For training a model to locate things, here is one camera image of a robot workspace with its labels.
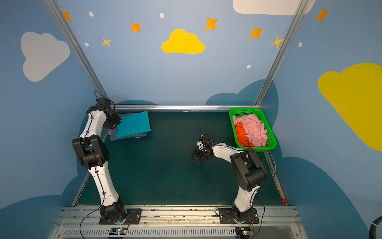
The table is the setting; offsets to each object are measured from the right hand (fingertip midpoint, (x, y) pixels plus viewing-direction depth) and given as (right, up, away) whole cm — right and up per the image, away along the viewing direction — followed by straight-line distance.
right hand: (192, 156), depth 93 cm
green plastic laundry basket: (+52, +9, +3) cm, 53 cm away
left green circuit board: (-36, -32, -22) cm, 53 cm away
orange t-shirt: (+35, +12, +11) cm, 39 cm away
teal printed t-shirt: (-43, +20, +15) cm, 50 cm away
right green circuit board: (+25, -33, -21) cm, 46 cm away
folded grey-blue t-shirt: (-55, +15, +8) cm, 57 cm away
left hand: (-49, +22, +5) cm, 54 cm away
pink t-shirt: (+45, +17, +12) cm, 49 cm away
